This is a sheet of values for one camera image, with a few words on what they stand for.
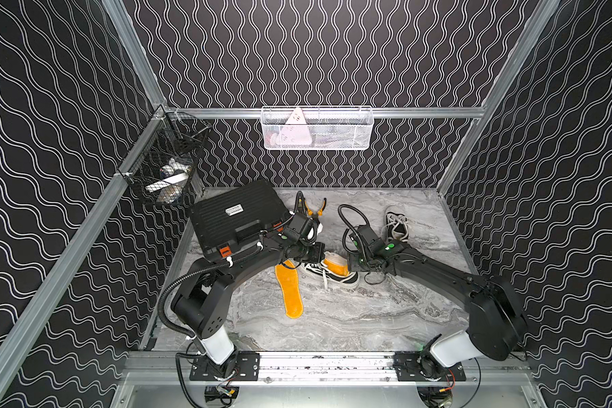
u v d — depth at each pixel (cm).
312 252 78
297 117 88
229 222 101
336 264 92
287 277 92
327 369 76
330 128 125
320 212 110
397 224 99
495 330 45
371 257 63
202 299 46
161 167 85
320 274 88
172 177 75
